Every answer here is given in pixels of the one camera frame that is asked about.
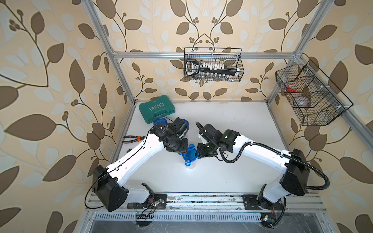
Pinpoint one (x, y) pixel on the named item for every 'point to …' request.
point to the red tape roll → (292, 88)
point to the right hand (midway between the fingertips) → (196, 154)
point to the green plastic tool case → (156, 108)
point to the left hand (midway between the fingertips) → (183, 147)
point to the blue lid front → (187, 122)
